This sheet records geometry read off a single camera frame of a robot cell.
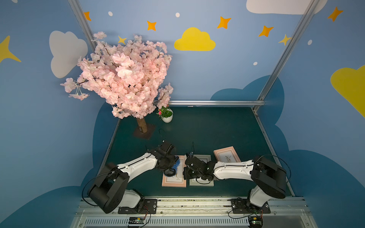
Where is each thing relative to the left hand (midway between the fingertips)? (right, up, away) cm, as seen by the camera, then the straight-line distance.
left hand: (173, 162), depth 89 cm
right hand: (+7, -5, -4) cm, 9 cm away
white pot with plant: (-7, +32, +15) cm, 36 cm away
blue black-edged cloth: (-1, -4, -6) cm, 8 cm away
